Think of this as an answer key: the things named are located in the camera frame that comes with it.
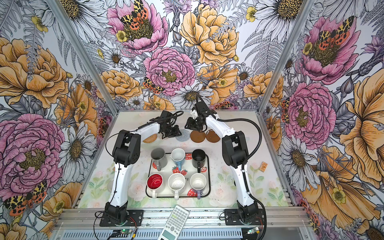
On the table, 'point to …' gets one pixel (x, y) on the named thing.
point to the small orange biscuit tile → (263, 166)
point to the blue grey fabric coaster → (185, 135)
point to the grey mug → (158, 155)
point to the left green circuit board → (121, 233)
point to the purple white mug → (198, 181)
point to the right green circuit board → (255, 230)
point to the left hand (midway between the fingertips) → (180, 137)
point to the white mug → (176, 182)
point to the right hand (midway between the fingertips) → (187, 130)
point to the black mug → (198, 159)
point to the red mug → (154, 182)
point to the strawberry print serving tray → (187, 170)
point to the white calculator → (175, 224)
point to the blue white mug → (178, 156)
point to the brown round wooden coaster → (212, 136)
